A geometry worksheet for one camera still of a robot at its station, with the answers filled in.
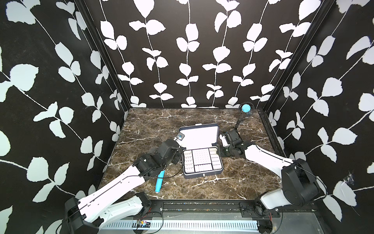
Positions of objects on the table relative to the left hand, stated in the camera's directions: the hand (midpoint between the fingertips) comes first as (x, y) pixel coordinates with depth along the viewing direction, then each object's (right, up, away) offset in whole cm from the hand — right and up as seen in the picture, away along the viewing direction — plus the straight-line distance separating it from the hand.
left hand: (178, 144), depth 74 cm
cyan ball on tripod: (+40, +20, +12) cm, 46 cm away
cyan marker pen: (-11, -22, +7) cm, 26 cm away
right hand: (+22, -5, +15) cm, 27 cm away
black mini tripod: (+48, +17, +40) cm, 65 cm away
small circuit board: (-17, -39, -3) cm, 43 cm away
